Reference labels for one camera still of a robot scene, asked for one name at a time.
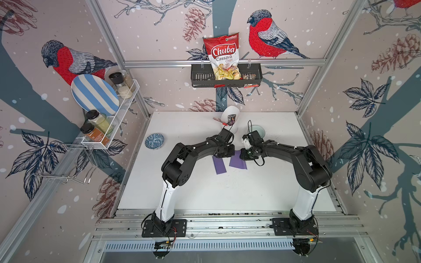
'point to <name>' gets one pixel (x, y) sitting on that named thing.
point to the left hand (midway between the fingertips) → (236, 150)
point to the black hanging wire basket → (203, 75)
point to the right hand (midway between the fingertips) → (240, 155)
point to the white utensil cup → (232, 109)
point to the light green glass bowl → (259, 129)
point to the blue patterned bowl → (154, 141)
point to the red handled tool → (220, 120)
